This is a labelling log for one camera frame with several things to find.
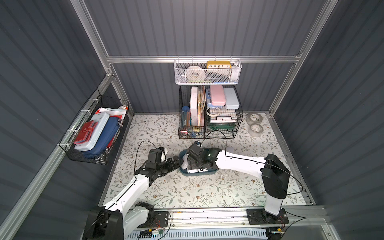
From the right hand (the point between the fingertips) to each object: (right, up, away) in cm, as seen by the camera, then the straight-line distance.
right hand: (198, 164), depth 85 cm
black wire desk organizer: (+7, +31, +9) cm, 33 cm away
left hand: (-12, 0, -1) cm, 12 cm away
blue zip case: (-42, +22, -14) cm, 49 cm away
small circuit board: (-25, -31, -13) cm, 42 cm away
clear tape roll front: (+43, +19, +25) cm, 53 cm away
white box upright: (-3, +35, +7) cm, 36 cm away
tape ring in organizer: (+9, +29, +7) cm, 31 cm away
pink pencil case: (+13, +41, +11) cm, 45 cm away
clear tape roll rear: (+44, +28, +31) cm, 61 cm away
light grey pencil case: (+22, +39, +13) cm, 47 cm away
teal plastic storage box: (-8, -5, +1) cm, 9 cm away
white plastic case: (-46, +25, -15) cm, 55 cm away
